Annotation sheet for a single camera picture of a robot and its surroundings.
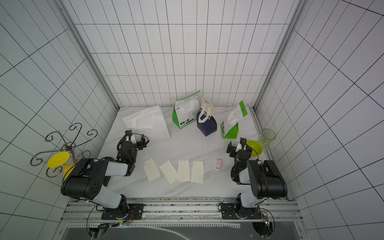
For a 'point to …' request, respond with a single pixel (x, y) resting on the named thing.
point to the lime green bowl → (258, 150)
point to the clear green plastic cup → (268, 135)
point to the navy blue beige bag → (206, 123)
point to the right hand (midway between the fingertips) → (241, 141)
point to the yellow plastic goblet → (58, 160)
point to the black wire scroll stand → (76, 155)
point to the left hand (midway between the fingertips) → (135, 137)
